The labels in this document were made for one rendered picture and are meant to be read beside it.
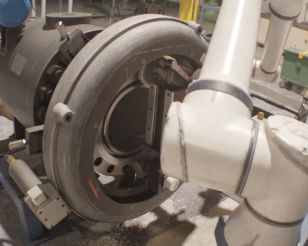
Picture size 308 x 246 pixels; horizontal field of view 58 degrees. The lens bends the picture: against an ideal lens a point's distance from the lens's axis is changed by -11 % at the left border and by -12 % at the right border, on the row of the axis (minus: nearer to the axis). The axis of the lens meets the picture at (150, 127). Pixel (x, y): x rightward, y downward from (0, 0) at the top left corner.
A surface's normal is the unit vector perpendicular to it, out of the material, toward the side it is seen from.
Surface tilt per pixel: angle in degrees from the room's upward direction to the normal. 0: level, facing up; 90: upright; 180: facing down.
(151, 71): 90
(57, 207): 90
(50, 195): 23
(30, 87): 72
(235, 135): 37
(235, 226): 68
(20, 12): 90
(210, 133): 43
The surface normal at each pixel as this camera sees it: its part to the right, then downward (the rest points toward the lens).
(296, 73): -0.66, 0.27
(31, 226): 0.70, 0.38
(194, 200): 0.10, -0.89
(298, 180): -0.22, 0.42
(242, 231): -0.77, -0.21
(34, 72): -0.58, -0.22
